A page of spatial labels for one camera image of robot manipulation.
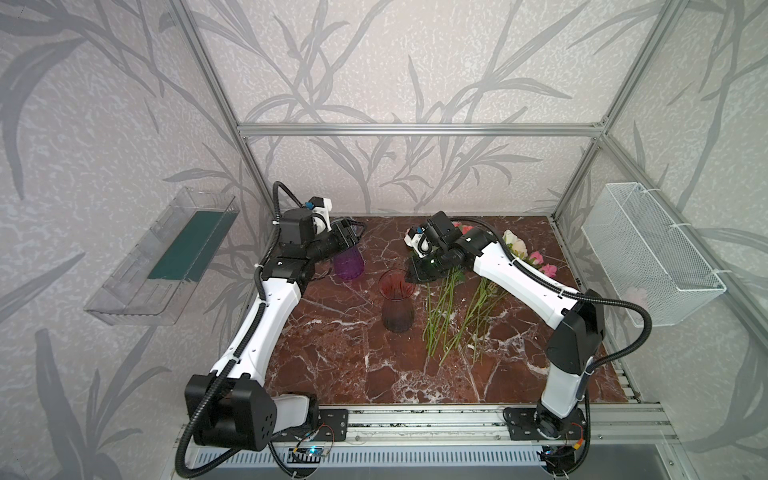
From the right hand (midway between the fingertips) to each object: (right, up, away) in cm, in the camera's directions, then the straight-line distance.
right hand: (405, 269), depth 80 cm
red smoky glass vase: (-2, -9, +3) cm, 10 cm away
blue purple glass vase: (-20, -1, +28) cm, 35 cm away
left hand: (-10, +13, -5) cm, 17 cm away
